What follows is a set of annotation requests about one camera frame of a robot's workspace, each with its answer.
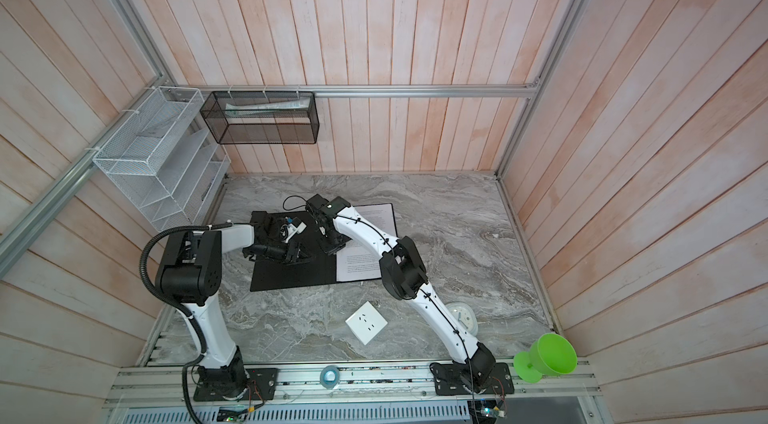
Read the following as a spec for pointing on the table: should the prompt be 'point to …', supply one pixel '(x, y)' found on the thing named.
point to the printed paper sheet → (354, 261)
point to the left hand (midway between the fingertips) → (310, 262)
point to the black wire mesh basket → (262, 117)
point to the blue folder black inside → (321, 270)
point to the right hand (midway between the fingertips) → (333, 249)
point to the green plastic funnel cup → (549, 355)
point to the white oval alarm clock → (466, 315)
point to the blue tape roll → (329, 376)
